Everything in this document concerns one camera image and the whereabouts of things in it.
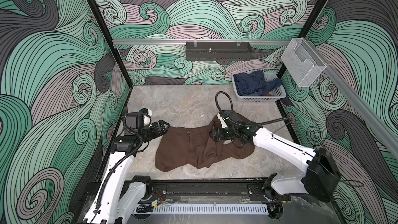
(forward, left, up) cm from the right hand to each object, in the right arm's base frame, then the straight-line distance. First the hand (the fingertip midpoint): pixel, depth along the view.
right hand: (215, 133), depth 81 cm
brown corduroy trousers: (-4, +19, -9) cm, 22 cm away
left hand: (-1, +26, +9) cm, 27 cm away
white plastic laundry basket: (+37, -48, -7) cm, 61 cm away
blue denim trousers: (+42, -31, -4) cm, 53 cm away
